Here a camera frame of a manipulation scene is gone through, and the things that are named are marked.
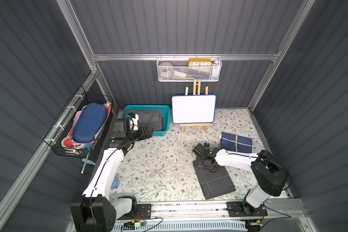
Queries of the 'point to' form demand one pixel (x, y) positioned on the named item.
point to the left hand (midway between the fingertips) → (147, 130)
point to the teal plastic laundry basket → (164, 109)
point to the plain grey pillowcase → (152, 118)
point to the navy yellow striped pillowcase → (236, 143)
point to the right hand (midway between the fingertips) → (204, 163)
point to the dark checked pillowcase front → (213, 184)
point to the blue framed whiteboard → (194, 108)
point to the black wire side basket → (59, 136)
